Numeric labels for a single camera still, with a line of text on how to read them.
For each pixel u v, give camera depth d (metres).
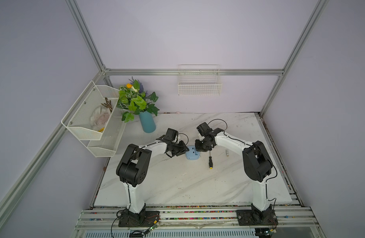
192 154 0.95
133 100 0.78
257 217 0.65
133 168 0.51
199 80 0.98
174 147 0.84
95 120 0.76
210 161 0.93
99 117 0.78
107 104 0.82
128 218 0.68
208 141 0.72
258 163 0.53
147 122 1.05
